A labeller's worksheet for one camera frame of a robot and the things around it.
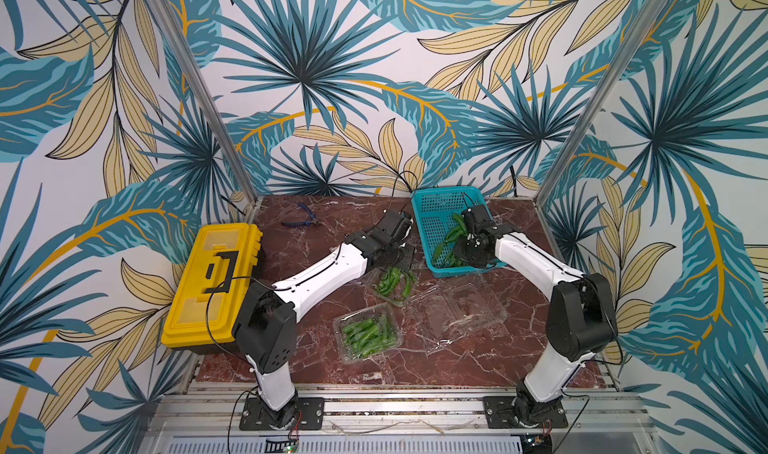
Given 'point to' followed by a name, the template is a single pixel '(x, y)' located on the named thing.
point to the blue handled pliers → (305, 223)
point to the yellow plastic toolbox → (219, 264)
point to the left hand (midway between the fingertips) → (407, 259)
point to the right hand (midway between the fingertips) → (459, 253)
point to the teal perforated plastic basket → (441, 223)
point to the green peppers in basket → (444, 254)
